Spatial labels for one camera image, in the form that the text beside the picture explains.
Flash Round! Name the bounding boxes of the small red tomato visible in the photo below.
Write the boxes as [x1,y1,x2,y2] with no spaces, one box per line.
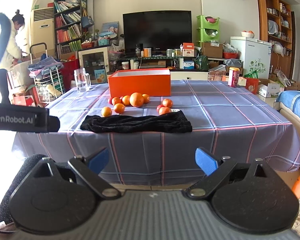
[157,105,164,112]

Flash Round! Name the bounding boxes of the person in white jacket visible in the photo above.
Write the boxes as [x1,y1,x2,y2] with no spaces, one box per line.
[0,9,25,105]

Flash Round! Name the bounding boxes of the clear glass mug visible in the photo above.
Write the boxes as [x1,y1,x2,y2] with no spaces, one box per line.
[74,68,91,92]

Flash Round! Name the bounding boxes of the white standing air conditioner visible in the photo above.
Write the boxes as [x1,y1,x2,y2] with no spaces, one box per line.
[30,7,55,56]

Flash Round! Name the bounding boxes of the black velvet cloth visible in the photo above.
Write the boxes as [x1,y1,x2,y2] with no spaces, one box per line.
[80,111,192,134]

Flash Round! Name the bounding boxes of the white glass door cabinet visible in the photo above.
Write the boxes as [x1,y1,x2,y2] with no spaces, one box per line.
[78,46,109,84]

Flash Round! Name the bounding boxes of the small orange behind left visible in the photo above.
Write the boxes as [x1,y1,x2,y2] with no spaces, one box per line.
[111,97,122,106]

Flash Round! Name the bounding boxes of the plaid blue tablecloth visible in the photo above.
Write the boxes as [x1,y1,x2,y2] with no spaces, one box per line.
[12,80,300,186]

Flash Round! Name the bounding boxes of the small orange beside front left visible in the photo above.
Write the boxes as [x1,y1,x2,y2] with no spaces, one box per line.
[113,103,125,114]

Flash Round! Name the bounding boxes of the pink cylindrical can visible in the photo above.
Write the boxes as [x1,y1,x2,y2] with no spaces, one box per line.
[228,67,240,88]

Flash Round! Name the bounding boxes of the small orange right group front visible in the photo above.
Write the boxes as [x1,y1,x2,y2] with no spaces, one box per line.
[159,106,171,115]

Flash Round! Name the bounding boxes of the small orange group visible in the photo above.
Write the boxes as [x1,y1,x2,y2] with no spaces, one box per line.
[162,99,173,108]
[159,106,171,115]

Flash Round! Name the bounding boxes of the small orange left of large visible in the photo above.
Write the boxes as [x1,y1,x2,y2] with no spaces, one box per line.
[122,95,130,106]

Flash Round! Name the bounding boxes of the small orange of large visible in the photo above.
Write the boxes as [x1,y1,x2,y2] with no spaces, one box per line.
[142,94,150,103]
[122,95,130,106]

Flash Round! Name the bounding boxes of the small orange right group back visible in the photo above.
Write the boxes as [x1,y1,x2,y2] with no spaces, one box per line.
[162,99,173,108]

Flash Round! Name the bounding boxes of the black bookshelf with books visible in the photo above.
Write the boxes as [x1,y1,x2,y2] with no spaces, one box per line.
[53,0,90,59]

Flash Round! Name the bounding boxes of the white small refrigerator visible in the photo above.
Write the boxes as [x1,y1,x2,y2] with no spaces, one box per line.
[230,36,272,79]

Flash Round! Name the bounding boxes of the small orange right of large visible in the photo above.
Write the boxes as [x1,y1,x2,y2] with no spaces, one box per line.
[142,94,150,103]

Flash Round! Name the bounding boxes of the white tv stand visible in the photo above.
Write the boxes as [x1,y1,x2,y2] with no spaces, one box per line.
[116,55,231,81]

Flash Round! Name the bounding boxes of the orange rectangular box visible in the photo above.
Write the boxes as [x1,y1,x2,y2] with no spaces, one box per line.
[108,68,171,97]

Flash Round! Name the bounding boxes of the brown cardboard box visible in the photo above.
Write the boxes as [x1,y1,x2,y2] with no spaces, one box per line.
[202,42,223,58]

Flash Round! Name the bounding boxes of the green stacked storage bins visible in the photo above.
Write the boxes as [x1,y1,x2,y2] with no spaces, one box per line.
[197,15,220,42]

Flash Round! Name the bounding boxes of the black flat television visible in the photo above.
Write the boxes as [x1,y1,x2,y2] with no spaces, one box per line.
[123,10,192,55]

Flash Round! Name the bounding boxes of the wooden shelf unit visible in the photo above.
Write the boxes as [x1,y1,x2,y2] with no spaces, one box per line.
[258,0,295,79]

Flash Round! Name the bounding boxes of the white wire rack cart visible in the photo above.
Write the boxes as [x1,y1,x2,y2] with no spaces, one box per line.
[27,42,65,105]

